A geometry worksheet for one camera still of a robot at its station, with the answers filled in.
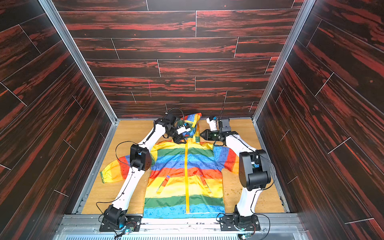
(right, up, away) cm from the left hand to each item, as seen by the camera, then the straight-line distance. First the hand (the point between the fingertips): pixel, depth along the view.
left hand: (185, 139), depth 106 cm
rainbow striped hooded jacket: (+3, -22, -15) cm, 26 cm away
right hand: (+13, +4, -10) cm, 17 cm away
